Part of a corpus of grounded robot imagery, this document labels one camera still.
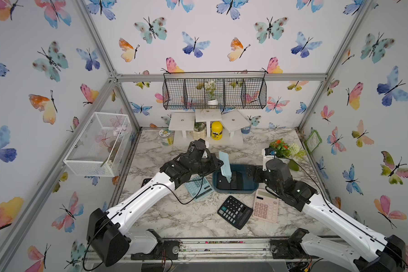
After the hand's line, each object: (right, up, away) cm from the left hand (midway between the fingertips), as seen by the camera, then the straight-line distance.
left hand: (226, 162), depth 72 cm
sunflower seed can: (-34, +12, +35) cm, 51 cm away
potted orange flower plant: (+36, +4, +18) cm, 40 cm away
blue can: (+17, +17, +43) cm, 49 cm away
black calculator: (+8, -12, +21) cm, 25 cm away
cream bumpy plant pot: (-14, +17, +38) cm, 44 cm away
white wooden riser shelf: (-22, +21, +33) cm, 45 cm away
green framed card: (+60, +10, +38) cm, 72 cm away
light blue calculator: (0, -3, +1) cm, 3 cm away
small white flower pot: (-6, +39, +23) cm, 46 cm away
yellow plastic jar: (-3, +16, +34) cm, 38 cm away
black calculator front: (+6, -25, +10) cm, 28 cm away
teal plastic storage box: (+15, -14, +21) cm, 29 cm away
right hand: (+13, -1, +4) cm, 14 cm away
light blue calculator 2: (-16, -15, +19) cm, 29 cm away
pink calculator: (+21, -23, +12) cm, 33 cm away
